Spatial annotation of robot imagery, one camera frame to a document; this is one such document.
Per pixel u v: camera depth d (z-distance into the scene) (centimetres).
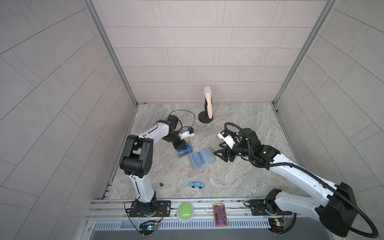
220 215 68
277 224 68
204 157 88
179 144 79
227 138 65
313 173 45
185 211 70
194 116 109
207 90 86
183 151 87
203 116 106
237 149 63
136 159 47
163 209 71
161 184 78
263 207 71
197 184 76
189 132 81
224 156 66
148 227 65
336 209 37
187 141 91
